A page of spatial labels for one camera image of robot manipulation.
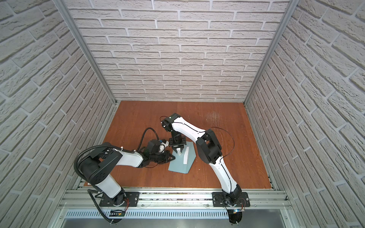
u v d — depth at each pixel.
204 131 0.58
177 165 0.86
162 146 0.76
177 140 0.76
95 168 0.46
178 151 0.83
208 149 0.56
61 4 0.69
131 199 0.73
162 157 0.79
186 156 0.90
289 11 0.71
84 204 0.73
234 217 0.71
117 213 0.72
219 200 0.73
